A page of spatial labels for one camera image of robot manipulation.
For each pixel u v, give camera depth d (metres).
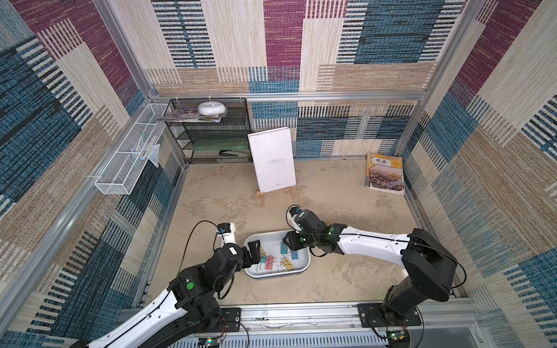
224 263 0.51
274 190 1.00
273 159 0.93
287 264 0.83
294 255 0.85
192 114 0.91
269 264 0.83
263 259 0.85
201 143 1.11
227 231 0.64
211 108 0.87
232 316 0.75
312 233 0.66
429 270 0.45
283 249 0.87
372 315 0.74
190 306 0.49
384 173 1.12
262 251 0.85
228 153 1.09
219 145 1.12
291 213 0.79
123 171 0.92
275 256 0.85
